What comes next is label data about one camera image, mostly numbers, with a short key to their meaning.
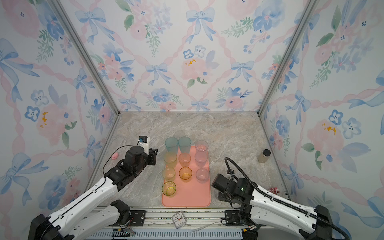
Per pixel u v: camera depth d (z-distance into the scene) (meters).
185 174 0.87
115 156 0.94
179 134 1.06
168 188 0.82
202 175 0.86
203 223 0.73
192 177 0.84
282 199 0.47
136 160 0.59
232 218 0.73
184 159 0.93
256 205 0.49
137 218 0.74
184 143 0.91
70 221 0.42
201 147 0.98
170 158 0.86
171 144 0.91
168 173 0.87
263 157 0.88
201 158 0.95
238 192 0.52
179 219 0.72
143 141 0.68
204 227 0.72
